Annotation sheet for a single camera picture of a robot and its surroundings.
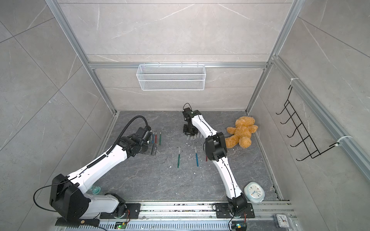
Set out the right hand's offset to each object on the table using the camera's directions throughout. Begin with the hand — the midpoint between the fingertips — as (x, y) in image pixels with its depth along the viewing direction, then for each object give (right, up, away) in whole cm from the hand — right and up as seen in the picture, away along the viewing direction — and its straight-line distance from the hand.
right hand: (189, 134), depth 104 cm
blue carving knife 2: (+5, -15, -11) cm, 20 cm away
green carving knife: (-20, -3, -6) cm, 21 cm away
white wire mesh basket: (-3, +42, -4) cm, 42 cm away
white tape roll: (+36, -30, -26) cm, 53 cm away
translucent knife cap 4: (+5, +1, -15) cm, 16 cm away
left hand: (-24, -5, -21) cm, 32 cm away
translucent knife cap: (-1, -2, -1) cm, 3 cm away
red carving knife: (+11, -15, -11) cm, 22 cm away
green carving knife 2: (-7, -16, -11) cm, 21 cm away
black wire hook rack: (+55, +1, -33) cm, 64 cm away
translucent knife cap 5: (+6, +2, -29) cm, 30 cm away
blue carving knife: (-18, +2, -37) cm, 41 cm away
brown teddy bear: (+39, +6, -4) cm, 40 cm away
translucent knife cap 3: (+4, -2, -1) cm, 5 cm away
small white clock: (+45, -40, -35) cm, 70 cm away
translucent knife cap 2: (+2, -2, -1) cm, 3 cm away
